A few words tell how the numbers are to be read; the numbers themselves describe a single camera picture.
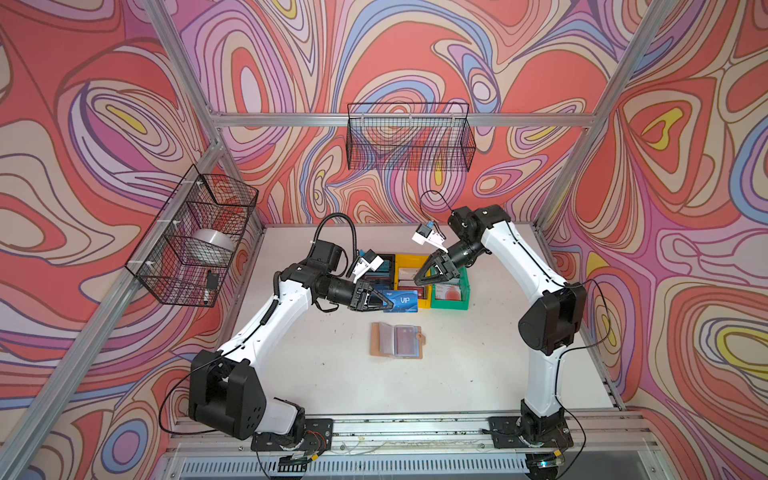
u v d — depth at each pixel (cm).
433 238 70
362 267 68
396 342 88
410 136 96
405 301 69
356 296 63
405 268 104
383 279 101
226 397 41
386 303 69
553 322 51
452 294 98
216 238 73
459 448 73
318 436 73
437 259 68
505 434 73
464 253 68
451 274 67
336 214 65
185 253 73
